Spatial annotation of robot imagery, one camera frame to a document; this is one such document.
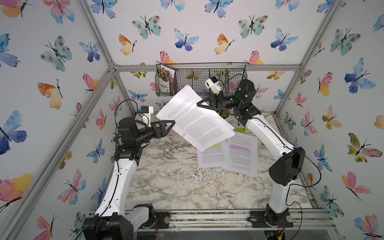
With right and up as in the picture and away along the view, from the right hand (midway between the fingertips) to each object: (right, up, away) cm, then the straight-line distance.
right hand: (200, 106), depth 59 cm
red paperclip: (-10, -11, +12) cm, 19 cm away
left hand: (-13, -6, +10) cm, 18 cm away
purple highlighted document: (+28, -26, +39) cm, 55 cm away
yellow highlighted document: (+11, -27, +37) cm, 48 cm away
